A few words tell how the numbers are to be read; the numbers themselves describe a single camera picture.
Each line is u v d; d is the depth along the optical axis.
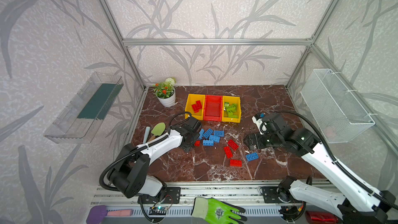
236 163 0.82
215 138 0.91
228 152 0.87
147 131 0.94
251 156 0.85
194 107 1.06
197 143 0.89
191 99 1.09
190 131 0.68
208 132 0.94
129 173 0.42
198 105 1.07
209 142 0.89
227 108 1.02
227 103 1.07
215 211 0.69
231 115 1.02
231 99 1.06
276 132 0.51
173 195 0.74
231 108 1.02
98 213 0.69
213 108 1.07
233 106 1.04
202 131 0.92
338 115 0.64
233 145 0.89
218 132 0.94
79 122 0.64
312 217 0.65
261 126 0.62
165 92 0.98
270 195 0.74
